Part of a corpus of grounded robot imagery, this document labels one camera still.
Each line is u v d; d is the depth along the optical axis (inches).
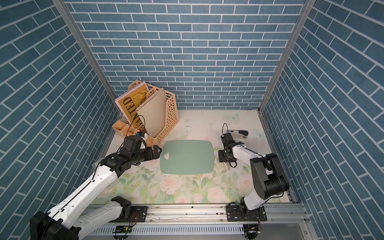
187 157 38.9
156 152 27.9
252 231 27.6
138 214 29.0
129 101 35.7
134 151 24.0
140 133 28.1
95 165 34.9
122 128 38.8
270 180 18.0
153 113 38.1
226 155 27.8
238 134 39.8
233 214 29.0
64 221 15.2
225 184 33.3
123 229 28.2
